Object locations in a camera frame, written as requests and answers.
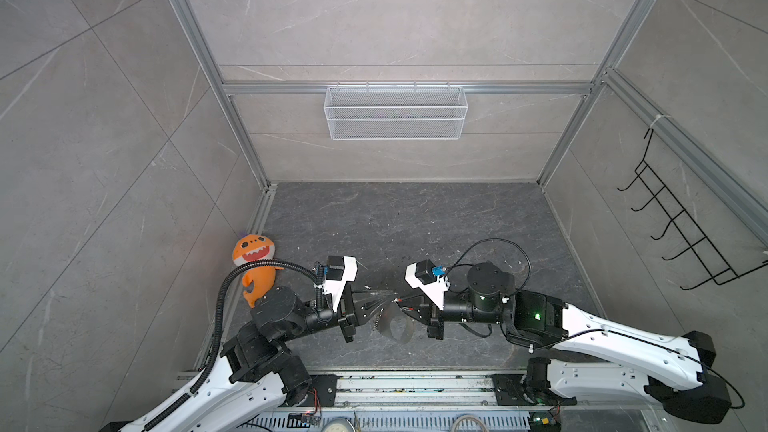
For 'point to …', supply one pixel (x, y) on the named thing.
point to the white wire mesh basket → (396, 113)
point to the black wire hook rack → (719, 270)
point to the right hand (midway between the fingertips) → (394, 302)
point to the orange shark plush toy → (253, 248)
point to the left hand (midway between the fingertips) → (392, 290)
